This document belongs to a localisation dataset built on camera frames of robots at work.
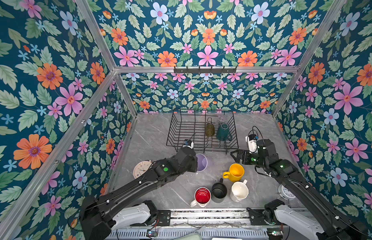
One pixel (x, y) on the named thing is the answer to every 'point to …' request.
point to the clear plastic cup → (221, 118)
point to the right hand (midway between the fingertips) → (237, 152)
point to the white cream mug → (239, 191)
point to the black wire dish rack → (191, 124)
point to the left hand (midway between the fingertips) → (199, 158)
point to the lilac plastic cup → (202, 162)
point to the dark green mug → (223, 133)
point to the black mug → (219, 190)
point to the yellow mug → (236, 172)
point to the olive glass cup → (210, 129)
